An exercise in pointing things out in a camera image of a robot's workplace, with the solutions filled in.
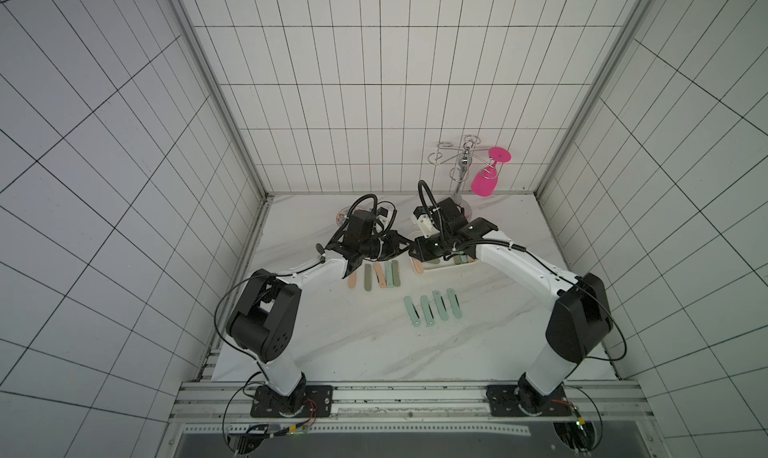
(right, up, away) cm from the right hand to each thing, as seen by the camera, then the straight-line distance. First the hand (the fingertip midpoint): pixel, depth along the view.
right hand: (413, 244), depth 86 cm
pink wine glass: (+26, +21, +16) cm, 37 cm away
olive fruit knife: (-14, -12, +10) cm, 21 cm away
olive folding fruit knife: (-5, -11, +10) cm, 16 cm away
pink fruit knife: (-19, -13, +9) cm, 25 cm away
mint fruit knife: (+9, -19, +4) cm, 22 cm away
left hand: (-1, -1, -1) cm, 2 cm away
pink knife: (+3, -8, +11) cm, 14 cm away
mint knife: (0, -20, +2) cm, 21 cm away
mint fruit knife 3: (-7, -11, +11) cm, 17 cm away
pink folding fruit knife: (-10, -12, +9) cm, 18 cm away
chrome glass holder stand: (+17, +28, +6) cm, 33 cm away
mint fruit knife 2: (+5, -20, +2) cm, 21 cm away
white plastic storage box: (+12, -8, +7) cm, 16 cm away
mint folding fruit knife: (+14, -21, +3) cm, 25 cm away
